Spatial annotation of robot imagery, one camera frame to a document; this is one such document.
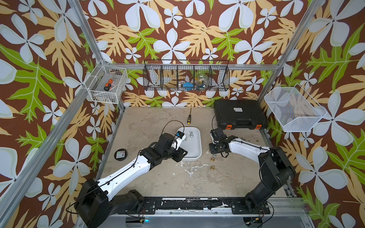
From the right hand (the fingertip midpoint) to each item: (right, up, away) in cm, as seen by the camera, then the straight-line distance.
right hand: (212, 147), depth 95 cm
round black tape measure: (-61, -4, -3) cm, 61 cm away
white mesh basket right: (+46, +25, -13) cm, 53 cm away
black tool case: (+26, +24, +17) cm, 39 cm away
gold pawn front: (-1, -11, -8) cm, 14 cm away
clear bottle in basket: (-8, +45, -4) cm, 46 cm away
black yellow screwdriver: (-14, +21, +20) cm, 32 cm away
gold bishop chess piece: (-1, -7, -4) cm, 8 cm away
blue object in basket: (-16, +42, 0) cm, 45 cm away
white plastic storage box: (-12, +2, +8) cm, 15 cm away
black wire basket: (-17, +50, +2) cm, 53 cm away
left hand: (-18, +2, -16) cm, 24 cm away
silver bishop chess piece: (-13, +8, +7) cm, 17 cm away
